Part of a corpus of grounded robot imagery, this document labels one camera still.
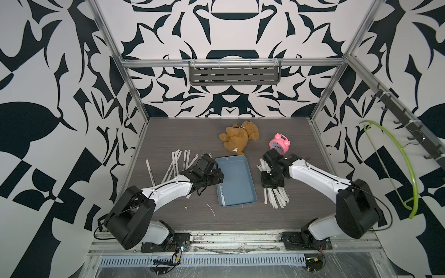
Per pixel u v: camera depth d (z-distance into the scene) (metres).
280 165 0.63
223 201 0.85
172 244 0.73
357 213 0.43
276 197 0.85
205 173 0.67
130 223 0.42
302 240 0.68
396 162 0.67
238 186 0.90
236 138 0.96
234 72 0.94
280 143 0.96
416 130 0.57
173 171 0.96
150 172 0.94
